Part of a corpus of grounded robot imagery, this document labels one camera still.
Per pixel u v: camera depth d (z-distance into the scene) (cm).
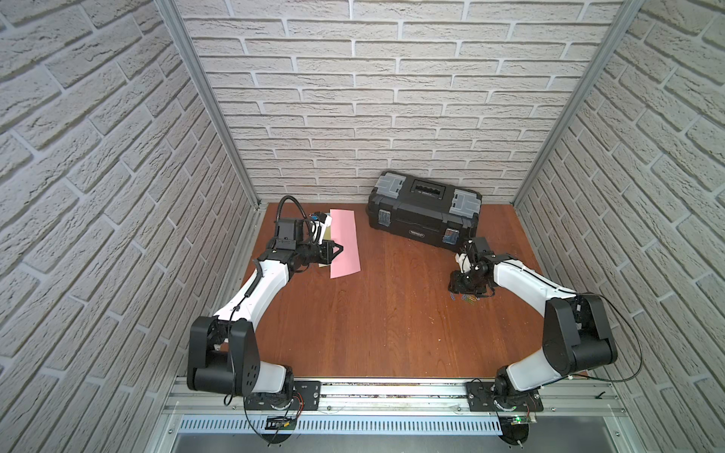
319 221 76
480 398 74
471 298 92
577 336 45
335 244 80
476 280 76
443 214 94
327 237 80
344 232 83
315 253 73
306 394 75
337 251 83
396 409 73
